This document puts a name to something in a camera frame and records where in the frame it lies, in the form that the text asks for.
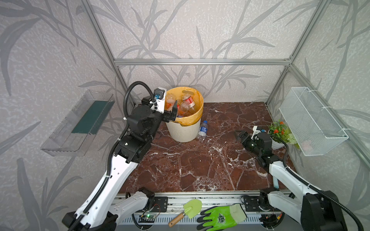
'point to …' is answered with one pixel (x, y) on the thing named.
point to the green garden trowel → (191, 208)
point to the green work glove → (221, 218)
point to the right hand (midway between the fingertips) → (237, 130)
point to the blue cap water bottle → (203, 131)
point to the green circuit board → (147, 218)
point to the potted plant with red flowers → (280, 134)
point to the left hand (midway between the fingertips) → (168, 93)
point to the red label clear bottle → (188, 98)
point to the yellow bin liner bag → (194, 114)
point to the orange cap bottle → (184, 107)
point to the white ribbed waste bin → (183, 134)
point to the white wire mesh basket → (315, 131)
